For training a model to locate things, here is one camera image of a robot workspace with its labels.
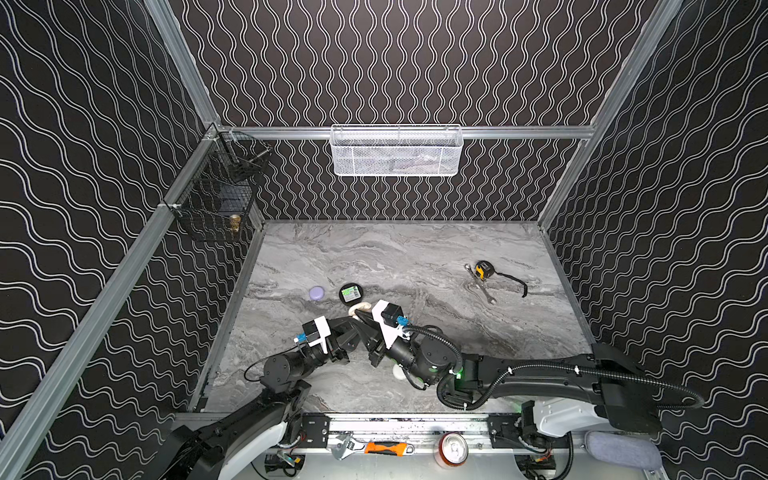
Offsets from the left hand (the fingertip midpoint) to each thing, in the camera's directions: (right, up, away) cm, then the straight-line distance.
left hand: (371, 325), depth 62 cm
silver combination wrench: (+36, +4, +41) cm, 54 cm away
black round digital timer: (-8, +2, +35) cm, 36 cm away
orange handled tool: (+4, -31, +9) cm, 33 cm away
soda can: (+17, -26, 0) cm, 31 cm away
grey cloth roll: (+61, -31, +7) cm, 69 cm away
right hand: (-3, +3, 0) cm, 4 cm away
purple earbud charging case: (-20, +2, +38) cm, 43 cm away
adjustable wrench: (-7, -32, +10) cm, 34 cm away
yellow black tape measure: (+37, +10, +41) cm, 56 cm away
